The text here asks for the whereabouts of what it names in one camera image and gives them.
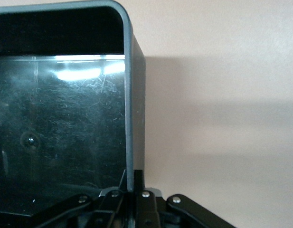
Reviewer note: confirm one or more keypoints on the black plastic box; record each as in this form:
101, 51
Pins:
65, 118

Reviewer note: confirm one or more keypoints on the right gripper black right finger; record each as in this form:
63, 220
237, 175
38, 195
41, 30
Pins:
148, 211

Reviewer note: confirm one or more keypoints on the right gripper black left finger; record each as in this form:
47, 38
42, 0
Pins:
101, 211

